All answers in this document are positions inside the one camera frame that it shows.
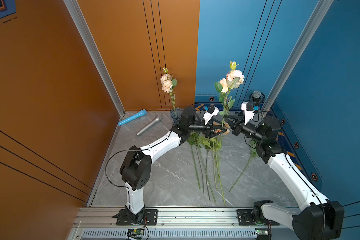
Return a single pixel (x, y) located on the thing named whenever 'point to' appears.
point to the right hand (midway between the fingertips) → (225, 117)
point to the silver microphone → (158, 118)
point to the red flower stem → (207, 146)
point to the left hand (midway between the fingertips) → (224, 126)
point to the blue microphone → (141, 113)
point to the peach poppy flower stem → (218, 145)
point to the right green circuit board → (262, 231)
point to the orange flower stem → (192, 146)
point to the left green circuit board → (138, 232)
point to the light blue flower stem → (204, 168)
